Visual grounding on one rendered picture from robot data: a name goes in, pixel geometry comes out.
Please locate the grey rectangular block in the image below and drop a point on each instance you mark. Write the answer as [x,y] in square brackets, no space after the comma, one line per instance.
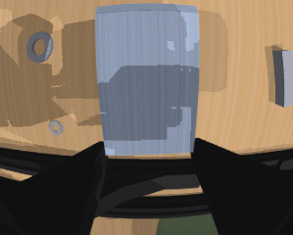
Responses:
[283,74]

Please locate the grey-blue metal plate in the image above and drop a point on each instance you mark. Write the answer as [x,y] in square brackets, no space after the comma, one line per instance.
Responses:
[148,62]

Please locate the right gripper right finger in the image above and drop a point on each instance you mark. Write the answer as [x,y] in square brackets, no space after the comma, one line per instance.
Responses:
[245,197]

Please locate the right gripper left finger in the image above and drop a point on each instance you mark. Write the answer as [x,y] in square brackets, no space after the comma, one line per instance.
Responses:
[61,200]

